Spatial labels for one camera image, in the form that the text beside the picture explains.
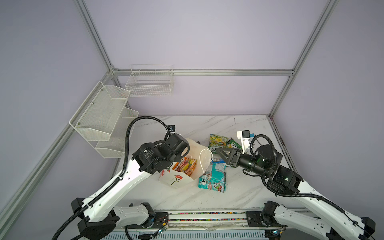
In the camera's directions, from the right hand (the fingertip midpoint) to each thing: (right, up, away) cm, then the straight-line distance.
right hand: (217, 150), depth 60 cm
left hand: (-20, -1, +7) cm, 21 cm away
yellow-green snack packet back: (+6, 0, +42) cm, 42 cm away
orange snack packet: (-14, -12, +24) cm, 30 cm away
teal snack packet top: (+2, -19, +22) cm, 29 cm away
